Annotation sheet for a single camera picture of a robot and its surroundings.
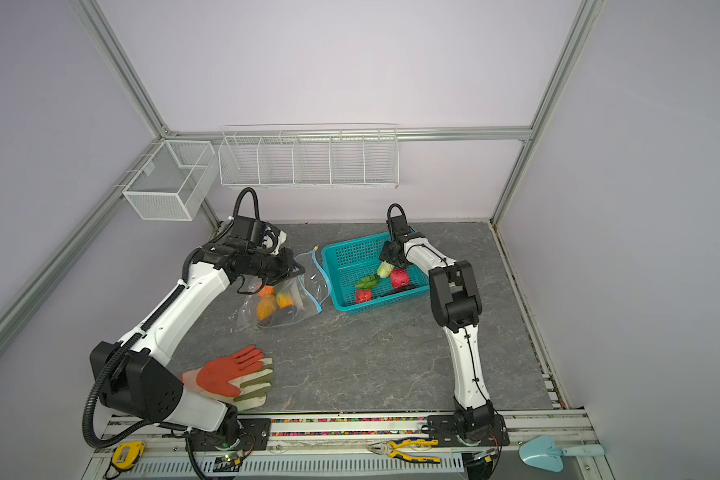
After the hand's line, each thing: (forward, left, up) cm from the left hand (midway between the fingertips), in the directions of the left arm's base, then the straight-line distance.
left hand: (305, 272), depth 78 cm
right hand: (+18, -25, -20) cm, 37 cm away
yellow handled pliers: (-38, -20, -20) cm, 48 cm away
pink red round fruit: (+7, -27, -16) cm, 32 cm away
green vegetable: (+8, -17, -19) cm, 27 cm away
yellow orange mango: (-1, +15, -16) cm, 22 cm away
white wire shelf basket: (+42, -1, +7) cm, 42 cm away
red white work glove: (-20, +20, -22) cm, 35 cm away
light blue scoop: (-42, -56, -21) cm, 73 cm away
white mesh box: (+38, +46, +3) cm, 60 cm away
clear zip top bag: (+1, +9, -16) cm, 19 cm away
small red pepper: (+1, -15, -15) cm, 21 cm away
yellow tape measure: (-36, +43, -20) cm, 60 cm away
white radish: (+13, -23, -18) cm, 32 cm away
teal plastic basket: (+16, -11, -22) cm, 29 cm away
